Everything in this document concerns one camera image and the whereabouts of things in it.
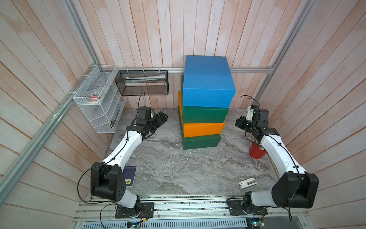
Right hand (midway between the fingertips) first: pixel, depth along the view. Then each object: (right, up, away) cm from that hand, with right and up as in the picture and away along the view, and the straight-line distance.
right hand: (236, 118), depth 85 cm
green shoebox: (-22, -16, +10) cm, 29 cm away
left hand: (-44, -2, 0) cm, 44 cm away
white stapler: (+5, -37, -5) cm, 38 cm away
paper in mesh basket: (-66, +26, +5) cm, 71 cm away
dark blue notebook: (-66, -34, +2) cm, 74 cm away
